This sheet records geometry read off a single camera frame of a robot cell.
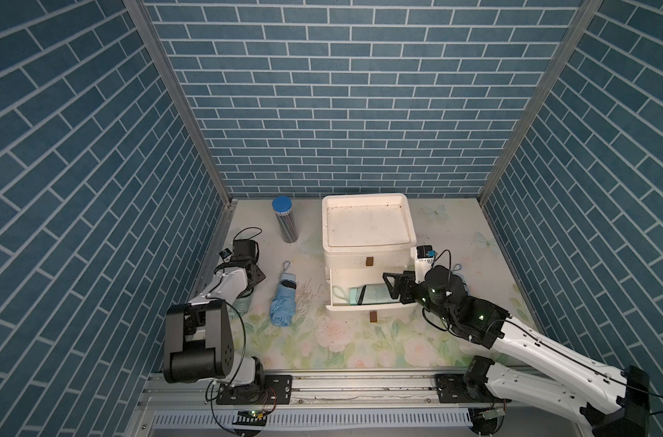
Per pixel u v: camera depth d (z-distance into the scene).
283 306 0.85
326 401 0.73
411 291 0.64
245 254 0.72
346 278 0.86
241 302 0.85
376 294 0.80
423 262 0.64
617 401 0.40
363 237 0.81
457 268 0.99
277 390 0.74
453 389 0.74
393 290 0.66
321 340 0.83
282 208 0.92
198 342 0.43
